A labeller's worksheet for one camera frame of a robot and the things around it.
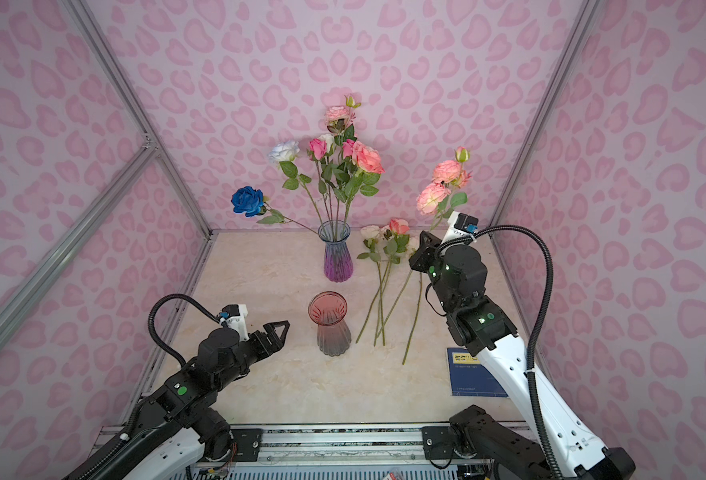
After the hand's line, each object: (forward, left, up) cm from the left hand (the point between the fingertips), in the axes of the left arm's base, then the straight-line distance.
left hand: (281, 325), depth 75 cm
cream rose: (+44, -24, -13) cm, 52 cm away
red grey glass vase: (+2, -12, +2) cm, 12 cm away
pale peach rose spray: (+38, -38, -14) cm, 55 cm away
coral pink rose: (+38, -34, -13) cm, 53 cm away
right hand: (+11, -33, +22) cm, 41 cm away
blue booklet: (-8, -50, -17) cm, 53 cm away
